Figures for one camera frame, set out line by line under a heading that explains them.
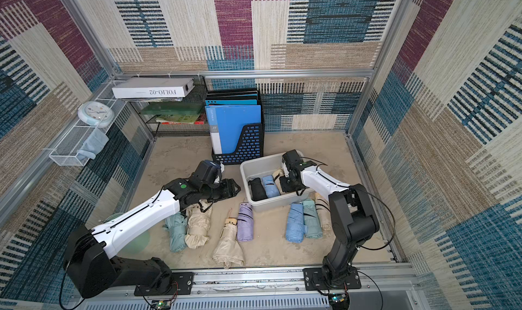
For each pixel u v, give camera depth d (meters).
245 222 0.84
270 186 0.96
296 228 0.83
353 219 0.47
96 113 0.75
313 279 0.73
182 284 0.73
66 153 0.66
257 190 0.94
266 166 0.95
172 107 1.02
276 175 0.98
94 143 0.69
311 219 0.85
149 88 0.79
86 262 0.39
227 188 0.70
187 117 1.02
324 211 0.86
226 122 0.91
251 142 0.95
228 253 0.76
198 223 0.83
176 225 0.82
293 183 0.79
